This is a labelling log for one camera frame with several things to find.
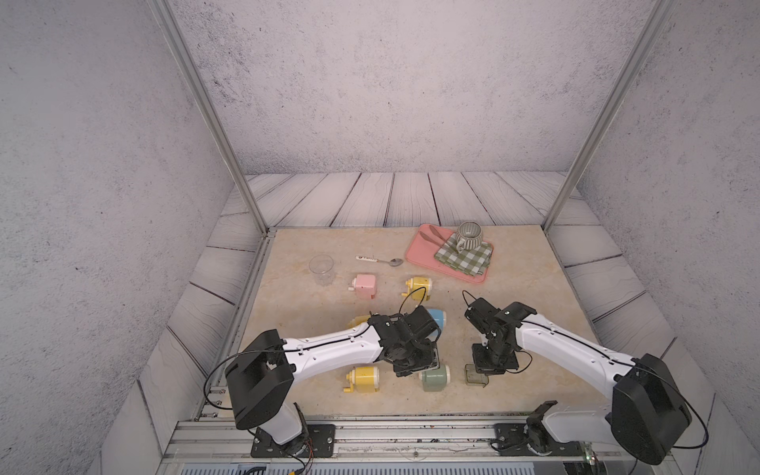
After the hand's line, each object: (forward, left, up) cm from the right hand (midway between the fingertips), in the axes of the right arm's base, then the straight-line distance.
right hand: (486, 372), depth 79 cm
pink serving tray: (+48, +14, -6) cm, 50 cm away
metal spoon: (+41, +25, -4) cm, 48 cm away
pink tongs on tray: (+51, +7, -4) cm, 51 cm away
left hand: (-2, +13, +4) cm, 14 cm away
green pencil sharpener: (-3, +14, +2) cm, 14 cm away
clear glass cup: (+36, +50, -2) cm, 62 cm away
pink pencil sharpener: (+26, +34, +2) cm, 43 cm away
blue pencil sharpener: (+15, +11, +1) cm, 19 cm away
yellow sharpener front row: (-3, +31, +3) cm, 32 cm away
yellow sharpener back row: (+26, +15, +2) cm, 30 cm away
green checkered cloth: (+42, -5, -5) cm, 42 cm away
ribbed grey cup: (+49, -3, 0) cm, 49 cm away
